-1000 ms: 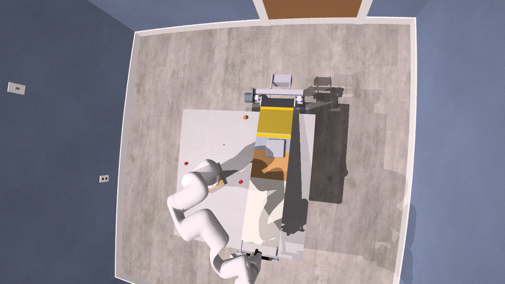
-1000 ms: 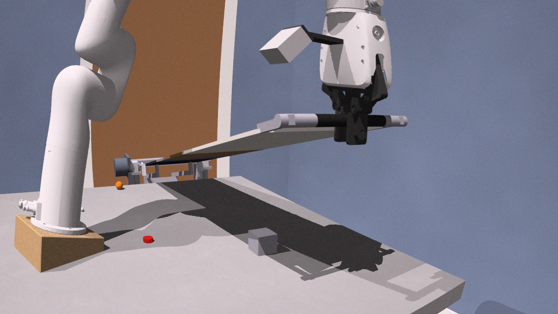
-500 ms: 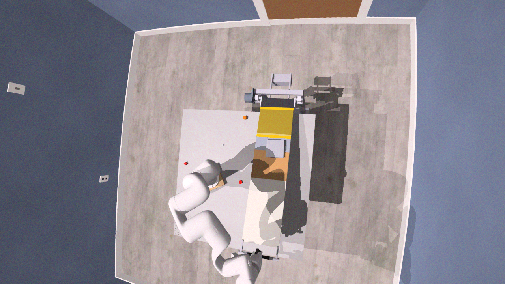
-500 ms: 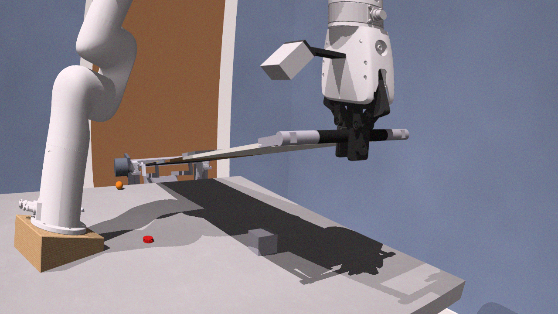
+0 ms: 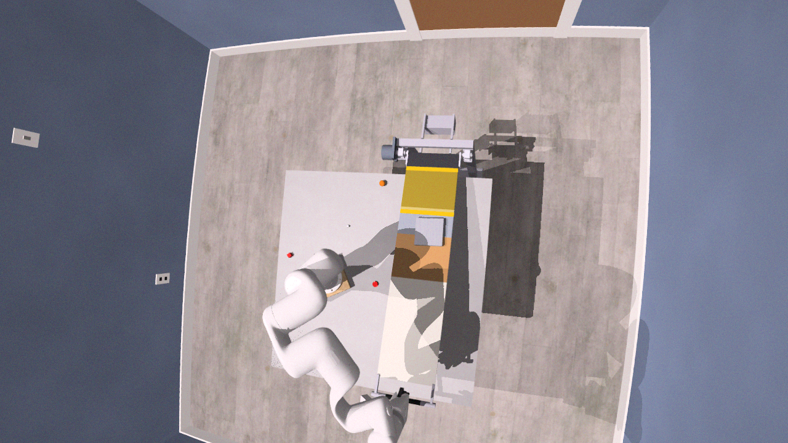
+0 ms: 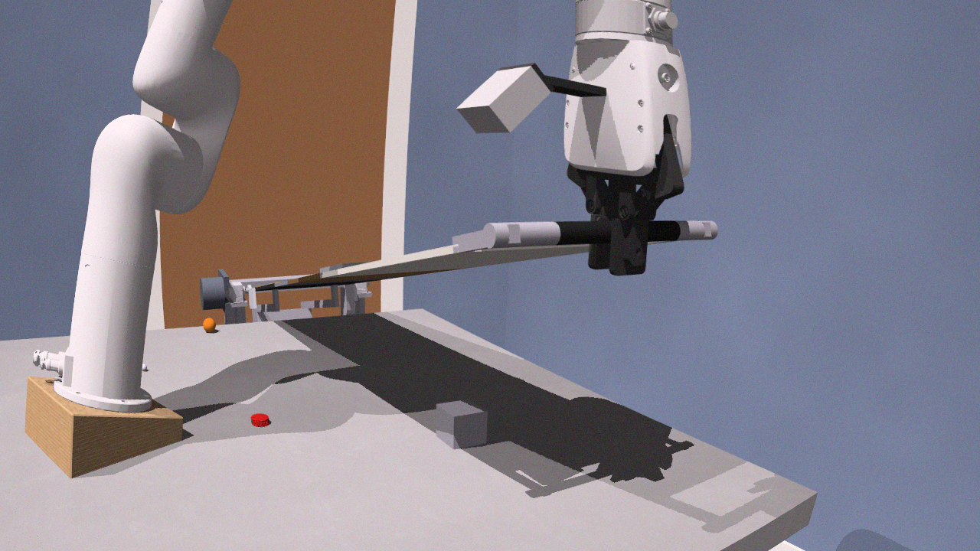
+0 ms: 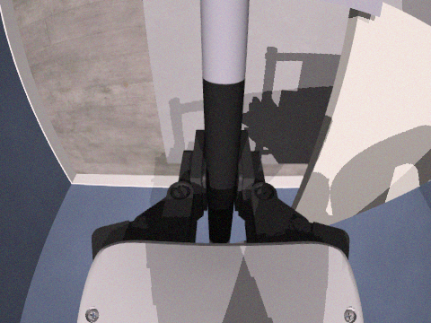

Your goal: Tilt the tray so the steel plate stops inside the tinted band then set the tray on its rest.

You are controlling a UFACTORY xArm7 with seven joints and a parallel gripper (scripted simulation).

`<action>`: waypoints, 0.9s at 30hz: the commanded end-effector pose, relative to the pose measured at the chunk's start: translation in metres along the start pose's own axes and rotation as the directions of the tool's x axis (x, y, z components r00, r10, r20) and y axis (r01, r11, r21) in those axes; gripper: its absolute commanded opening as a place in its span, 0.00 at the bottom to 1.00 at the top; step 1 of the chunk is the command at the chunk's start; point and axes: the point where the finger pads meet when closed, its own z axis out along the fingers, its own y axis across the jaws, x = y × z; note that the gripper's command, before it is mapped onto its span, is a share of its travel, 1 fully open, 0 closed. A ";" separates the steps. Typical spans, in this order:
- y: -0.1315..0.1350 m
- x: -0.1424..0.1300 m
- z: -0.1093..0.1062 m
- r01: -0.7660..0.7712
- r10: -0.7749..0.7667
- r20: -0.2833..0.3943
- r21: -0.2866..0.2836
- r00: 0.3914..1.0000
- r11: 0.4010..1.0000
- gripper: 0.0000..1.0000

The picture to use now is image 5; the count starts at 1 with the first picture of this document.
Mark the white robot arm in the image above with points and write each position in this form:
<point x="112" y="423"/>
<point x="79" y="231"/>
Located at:
<point x="321" y="349"/>

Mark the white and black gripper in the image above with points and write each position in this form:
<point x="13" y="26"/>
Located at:
<point x="400" y="402"/>

